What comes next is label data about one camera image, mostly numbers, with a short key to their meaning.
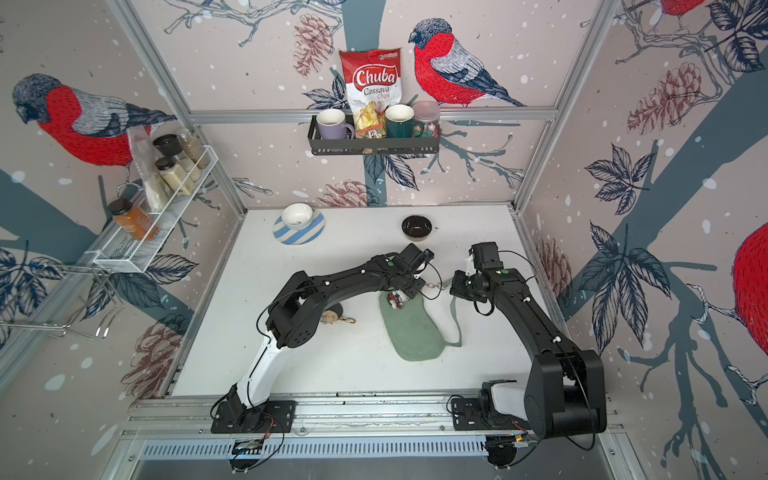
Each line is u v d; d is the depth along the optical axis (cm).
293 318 55
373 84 79
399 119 80
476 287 71
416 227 111
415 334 86
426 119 84
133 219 66
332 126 81
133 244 71
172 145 79
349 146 88
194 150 85
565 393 40
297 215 115
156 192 71
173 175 76
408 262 76
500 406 62
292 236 112
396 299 90
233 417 65
